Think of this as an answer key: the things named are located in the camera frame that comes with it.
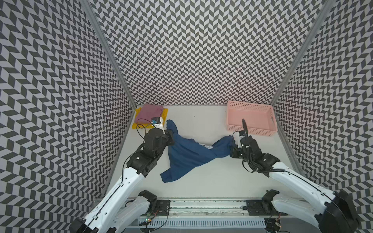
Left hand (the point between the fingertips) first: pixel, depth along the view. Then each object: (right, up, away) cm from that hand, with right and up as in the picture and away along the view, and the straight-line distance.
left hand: (170, 131), depth 74 cm
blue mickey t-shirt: (+8, -12, +6) cm, 15 cm away
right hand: (+33, -12, +8) cm, 36 cm away
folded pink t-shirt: (-24, +11, +37) cm, 45 cm away
